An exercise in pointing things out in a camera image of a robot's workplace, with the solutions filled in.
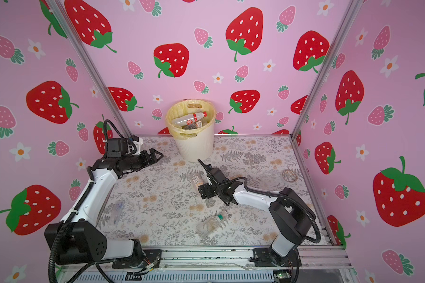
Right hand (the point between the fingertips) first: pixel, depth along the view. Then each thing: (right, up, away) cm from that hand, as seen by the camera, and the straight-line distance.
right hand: (204, 186), depth 88 cm
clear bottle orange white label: (-5, +3, +6) cm, 8 cm away
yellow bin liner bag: (-12, +44, +14) cm, 48 cm away
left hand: (-22, +15, -6) cm, 28 cm away
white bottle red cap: (-12, +36, +8) cm, 39 cm away
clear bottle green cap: (+2, -18, -4) cm, 18 cm away
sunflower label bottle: (-5, +33, +11) cm, 35 cm away
